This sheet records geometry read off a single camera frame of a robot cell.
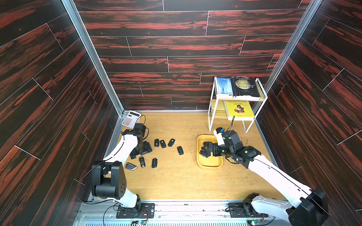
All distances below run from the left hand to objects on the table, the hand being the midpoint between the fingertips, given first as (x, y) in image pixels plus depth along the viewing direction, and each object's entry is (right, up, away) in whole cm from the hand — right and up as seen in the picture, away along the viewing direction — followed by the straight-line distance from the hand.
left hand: (145, 152), depth 88 cm
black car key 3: (+16, +5, +13) cm, 21 cm away
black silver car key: (-9, -9, 0) cm, 13 cm away
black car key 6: (-2, -7, +3) cm, 8 cm away
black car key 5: (+6, -7, +2) cm, 10 cm away
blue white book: (+51, +41, -1) cm, 65 cm away
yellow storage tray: (+43, -7, +3) cm, 44 cm away
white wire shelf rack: (+44, +33, -4) cm, 55 cm away
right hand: (+41, +6, -7) cm, 42 cm away
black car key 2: (+10, +4, +11) cm, 15 cm away
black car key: (+6, +5, +12) cm, 14 cm away
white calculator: (-18, +23, +26) cm, 39 cm away
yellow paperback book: (+64, +28, +7) cm, 70 cm away
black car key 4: (+22, 0, +8) cm, 24 cm away
